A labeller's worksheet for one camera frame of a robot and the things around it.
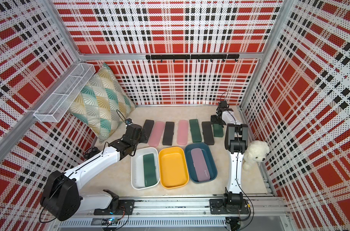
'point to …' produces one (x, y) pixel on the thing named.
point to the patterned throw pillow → (105, 104)
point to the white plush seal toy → (256, 153)
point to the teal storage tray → (208, 158)
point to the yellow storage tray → (174, 171)
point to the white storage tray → (137, 178)
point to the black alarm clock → (91, 151)
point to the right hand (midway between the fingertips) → (220, 120)
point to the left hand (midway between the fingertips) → (141, 132)
